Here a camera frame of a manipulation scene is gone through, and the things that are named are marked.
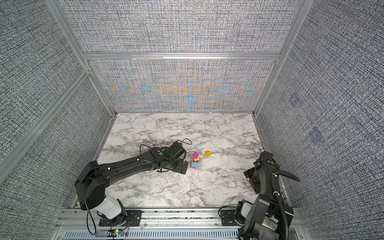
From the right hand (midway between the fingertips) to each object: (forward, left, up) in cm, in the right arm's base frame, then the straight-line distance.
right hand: (252, 180), depth 82 cm
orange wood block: (+11, +33, +4) cm, 35 cm away
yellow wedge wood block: (+18, +23, -1) cm, 30 cm away
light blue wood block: (+9, +31, 0) cm, 32 cm away
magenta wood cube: (+13, +31, +5) cm, 34 cm away
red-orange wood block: (+8, +33, -1) cm, 34 cm away
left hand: (+5, +39, +5) cm, 40 cm away
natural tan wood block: (+8, +30, -2) cm, 31 cm away
